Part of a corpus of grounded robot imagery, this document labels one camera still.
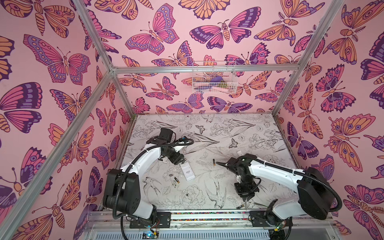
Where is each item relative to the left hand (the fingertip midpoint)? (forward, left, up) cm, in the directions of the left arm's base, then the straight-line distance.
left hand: (180, 153), depth 87 cm
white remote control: (-7, -4, -9) cm, 12 cm away
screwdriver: (-26, -34, -7) cm, 44 cm away
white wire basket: (+43, -21, +23) cm, 53 cm away
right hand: (-23, -33, -4) cm, 41 cm away
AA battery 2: (-12, +2, -9) cm, 15 cm away
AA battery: (-1, -21, -10) cm, 23 cm away
